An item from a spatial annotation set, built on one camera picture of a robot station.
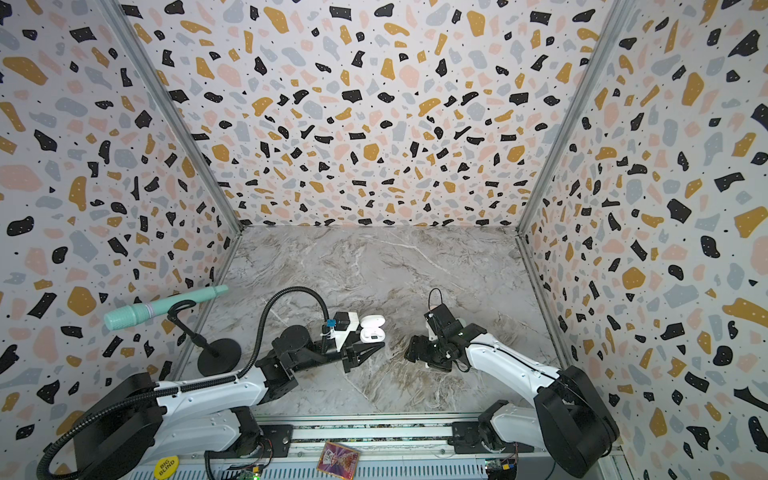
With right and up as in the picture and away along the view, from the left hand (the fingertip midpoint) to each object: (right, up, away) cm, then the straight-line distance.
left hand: (383, 334), depth 69 cm
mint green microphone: (-50, +6, -10) cm, 51 cm away
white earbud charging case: (-3, +1, 0) cm, 3 cm away
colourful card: (-11, -30, +1) cm, 32 cm away
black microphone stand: (-48, -11, +18) cm, 53 cm away
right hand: (+8, -9, +15) cm, 19 cm away
